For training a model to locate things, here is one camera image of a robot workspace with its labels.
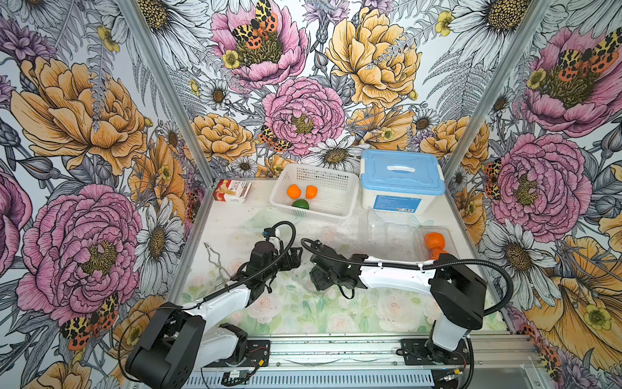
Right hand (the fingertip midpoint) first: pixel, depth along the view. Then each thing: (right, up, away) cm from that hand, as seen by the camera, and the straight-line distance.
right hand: (323, 279), depth 86 cm
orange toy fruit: (-13, +32, +25) cm, 42 cm away
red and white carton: (-41, +32, +26) cm, 59 cm away
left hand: (-11, +7, +3) cm, 14 cm away
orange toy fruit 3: (+43, +12, +8) cm, 45 cm away
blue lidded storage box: (+31, +35, +11) cm, 48 cm away
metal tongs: (-45, +10, +11) cm, 48 cm away
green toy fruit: (-9, +26, +19) cm, 34 cm away
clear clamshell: (+23, +12, +15) cm, 30 cm away
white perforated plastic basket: (+7, +32, +30) cm, 45 cm away
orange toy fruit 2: (-5, +32, +25) cm, 41 cm away
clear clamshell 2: (+42, +11, +7) cm, 44 cm away
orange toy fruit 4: (+42, +9, +6) cm, 43 cm away
